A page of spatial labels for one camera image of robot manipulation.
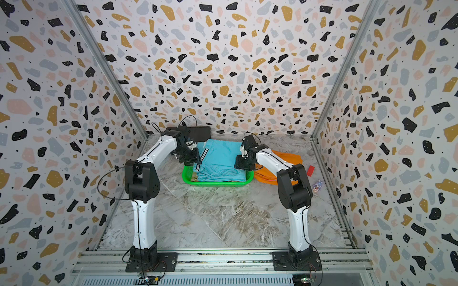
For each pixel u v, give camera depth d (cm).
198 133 118
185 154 86
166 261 73
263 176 97
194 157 88
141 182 57
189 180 92
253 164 82
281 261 73
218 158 100
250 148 79
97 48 80
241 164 88
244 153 91
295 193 55
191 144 90
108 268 73
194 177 94
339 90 97
